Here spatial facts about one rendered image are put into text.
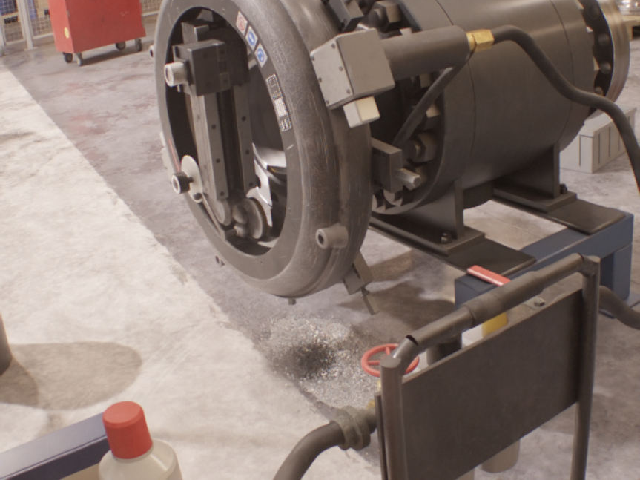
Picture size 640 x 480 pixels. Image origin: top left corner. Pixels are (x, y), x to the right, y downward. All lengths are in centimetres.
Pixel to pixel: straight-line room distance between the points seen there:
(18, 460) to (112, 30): 635
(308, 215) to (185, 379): 68
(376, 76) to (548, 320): 48
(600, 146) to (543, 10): 126
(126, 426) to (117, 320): 171
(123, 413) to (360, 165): 88
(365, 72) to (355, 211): 28
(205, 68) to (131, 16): 554
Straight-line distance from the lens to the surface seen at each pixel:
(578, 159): 307
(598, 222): 197
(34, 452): 80
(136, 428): 61
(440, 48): 141
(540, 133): 191
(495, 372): 107
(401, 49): 136
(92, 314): 238
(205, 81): 157
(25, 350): 229
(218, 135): 170
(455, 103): 166
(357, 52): 130
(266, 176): 182
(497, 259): 178
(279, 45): 140
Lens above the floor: 103
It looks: 23 degrees down
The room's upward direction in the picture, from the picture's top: 6 degrees counter-clockwise
